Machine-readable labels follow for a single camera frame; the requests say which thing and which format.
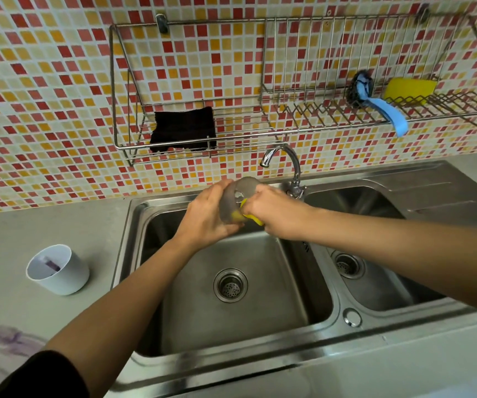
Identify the white blender base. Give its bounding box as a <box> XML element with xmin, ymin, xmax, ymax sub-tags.
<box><xmin>25</xmin><ymin>244</ymin><xmax>91</xmax><ymax>296</ymax></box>

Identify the black cloth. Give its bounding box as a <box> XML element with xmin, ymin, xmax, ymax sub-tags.
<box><xmin>149</xmin><ymin>106</ymin><xmax>217</xmax><ymax>154</ymax></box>

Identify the stainless steel double sink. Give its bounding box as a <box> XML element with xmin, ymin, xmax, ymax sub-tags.
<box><xmin>107</xmin><ymin>160</ymin><xmax>477</xmax><ymax>398</ymax></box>

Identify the person's right forearm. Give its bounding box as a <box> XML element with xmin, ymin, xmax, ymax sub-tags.
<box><xmin>304</xmin><ymin>207</ymin><xmax>477</xmax><ymax>318</ymax></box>

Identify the blue handled dish brush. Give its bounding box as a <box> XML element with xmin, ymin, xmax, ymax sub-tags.
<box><xmin>345</xmin><ymin>70</ymin><xmax>409</xmax><ymax>138</ymax></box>

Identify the chrome faucet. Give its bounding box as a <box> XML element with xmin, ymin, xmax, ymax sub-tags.
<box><xmin>259</xmin><ymin>144</ymin><xmax>307</xmax><ymax>200</ymax></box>

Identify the clear blender cup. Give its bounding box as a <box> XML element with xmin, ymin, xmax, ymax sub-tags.
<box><xmin>218</xmin><ymin>176</ymin><xmax>264</xmax><ymax>224</ymax></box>

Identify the metal wire dish rack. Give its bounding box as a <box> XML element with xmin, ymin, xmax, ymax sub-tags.
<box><xmin>110</xmin><ymin>8</ymin><xmax>477</xmax><ymax>166</ymax></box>

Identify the large yellow sponge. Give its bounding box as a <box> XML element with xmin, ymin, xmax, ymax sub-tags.
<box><xmin>382</xmin><ymin>77</ymin><xmax>438</xmax><ymax>105</ymax></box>

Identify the person's left hand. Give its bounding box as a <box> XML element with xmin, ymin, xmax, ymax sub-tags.
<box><xmin>174</xmin><ymin>179</ymin><xmax>243</xmax><ymax>252</ymax></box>

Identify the small yellow sponge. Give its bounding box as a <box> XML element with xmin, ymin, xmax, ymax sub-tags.
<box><xmin>238</xmin><ymin>197</ymin><xmax>265</xmax><ymax>227</ymax></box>

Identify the round metal sink cap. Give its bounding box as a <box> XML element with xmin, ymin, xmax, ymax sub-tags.
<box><xmin>342</xmin><ymin>308</ymin><xmax>363</xmax><ymax>328</ymax></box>

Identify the person's right hand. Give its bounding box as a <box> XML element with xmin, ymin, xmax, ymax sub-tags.
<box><xmin>240</xmin><ymin>184</ymin><xmax>318</xmax><ymax>241</ymax></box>

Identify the metal sink drain strainer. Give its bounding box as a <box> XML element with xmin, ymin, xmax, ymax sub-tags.
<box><xmin>331</xmin><ymin>250</ymin><xmax>366</xmax><ymax>280</ymax></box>
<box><xmin>213</xmin><ymin>268</ymin><xmax>249</xmax><ymax>303</ymax></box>

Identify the black sleeve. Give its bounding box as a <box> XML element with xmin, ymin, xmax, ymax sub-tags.
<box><xmin>0</xmin><ymin>350</ymin><xmax>90</xmax><ymax>398</ymax></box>

